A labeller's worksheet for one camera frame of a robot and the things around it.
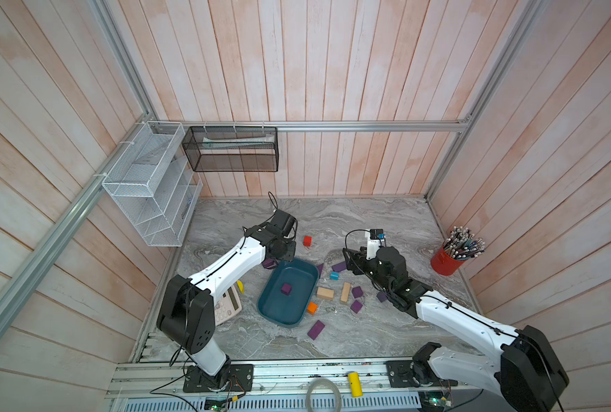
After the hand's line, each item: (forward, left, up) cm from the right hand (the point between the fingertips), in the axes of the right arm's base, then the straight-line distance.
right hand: (350, 248), depth 83 cm
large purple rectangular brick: (-22, +12, -16) cm, 30 cm away
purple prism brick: (+1, +9, -15) cm, 18 cm away
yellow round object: (-8, +38, -14) cm, 41 cm away
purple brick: (-9, +22, -13) cm, 27 cm away
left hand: (0, +22, -4) cm, 22 cm away
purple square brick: (-8, -4, -16) cm, 18 cm away
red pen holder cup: (+2, -37, -1) cm, 37 cm away
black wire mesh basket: (+42, +46, +10) cm, 63 cm away
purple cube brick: (-14, -3, -15) cm, 21 cm away
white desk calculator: (-15, +41, -13) cm, 46 cm away
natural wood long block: (-8, +1, -16) cm, 18 cm away
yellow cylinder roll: (-37, 0, -15) cm, 39 cm away
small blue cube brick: (-2, +4, -15) cm, 16 cm away
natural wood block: (-10, +8, -14) cm, 19 cm away
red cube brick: (+14, +15, -15) cm, 25 cm away
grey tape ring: (-36, +11, -13) cm, 40 cm away
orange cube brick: (-15, +12, -14) cm, 24 cm away
